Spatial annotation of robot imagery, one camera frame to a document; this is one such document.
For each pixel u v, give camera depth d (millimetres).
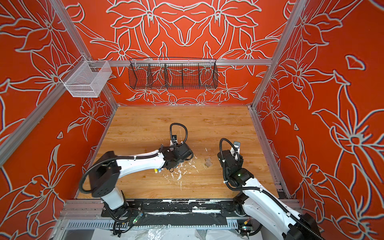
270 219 510
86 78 924
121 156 484
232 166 610
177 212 728
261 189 494
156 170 852
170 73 1005
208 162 889
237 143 686
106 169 505
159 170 853
